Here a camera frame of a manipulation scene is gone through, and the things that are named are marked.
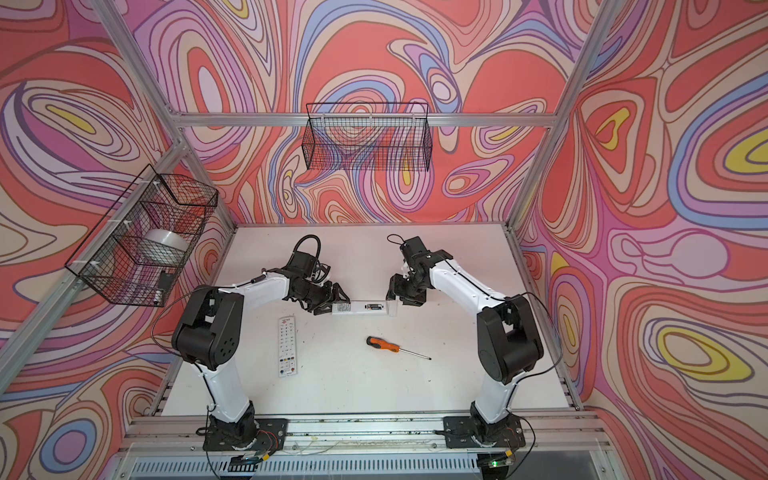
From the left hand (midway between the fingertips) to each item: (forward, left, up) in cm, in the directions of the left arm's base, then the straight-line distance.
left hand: (345, 301), depth 94 cm
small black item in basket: (-6, +42, +21) cm, 47 cm away
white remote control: (-2, -7, -1) cm, 7 cm away
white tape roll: (+2, +42, +28) cm, 50 cm away
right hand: (-4, -16, +5) cm, 18 cm away
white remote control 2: (-17, +15, -2) cm, 23 cm away
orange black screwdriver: (-13, -11, -1) cm, 18 cm away
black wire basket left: (0, +49, +26) cm, 56 cm away
